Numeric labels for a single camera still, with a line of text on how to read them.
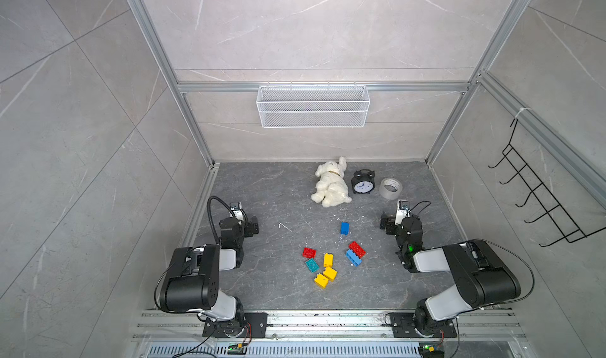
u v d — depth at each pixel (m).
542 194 0.67
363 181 1.01
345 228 0.95
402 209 0.80
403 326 0.73
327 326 0.75
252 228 0.86
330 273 0.82
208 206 0.70
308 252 0.88
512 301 0.45
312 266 0.86
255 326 0.73
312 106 1.01
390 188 1.09
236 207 0.82
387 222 0.84
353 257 0.86
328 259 0.85
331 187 0.96
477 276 0.45
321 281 0.80
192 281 0.45
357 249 0.88
